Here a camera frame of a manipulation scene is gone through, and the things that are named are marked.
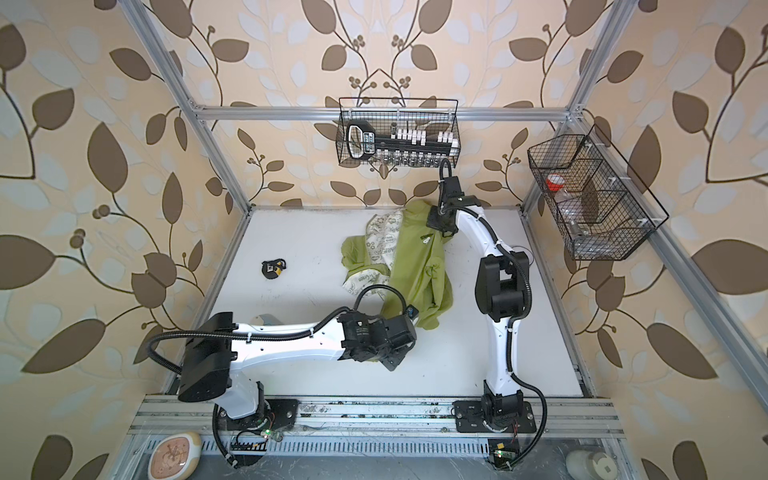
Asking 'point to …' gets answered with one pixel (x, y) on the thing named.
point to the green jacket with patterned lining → (400, 257)
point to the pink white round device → (175, 456)
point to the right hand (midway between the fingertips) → (437, 224)
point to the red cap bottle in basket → (555, 182)
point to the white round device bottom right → (586, 465)
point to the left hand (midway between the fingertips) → (403, 350)
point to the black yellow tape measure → (271, 269)
